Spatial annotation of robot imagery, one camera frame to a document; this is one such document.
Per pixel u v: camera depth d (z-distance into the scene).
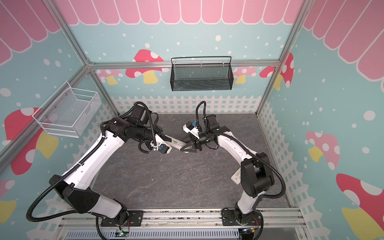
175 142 0.72
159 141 0.60
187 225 0.74
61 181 0.39
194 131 0.69
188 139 0.75
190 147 0.70
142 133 0.58
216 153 0.99
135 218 0.74
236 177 0.87
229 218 0.74
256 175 0.46
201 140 0.71
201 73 0.94
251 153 0.48
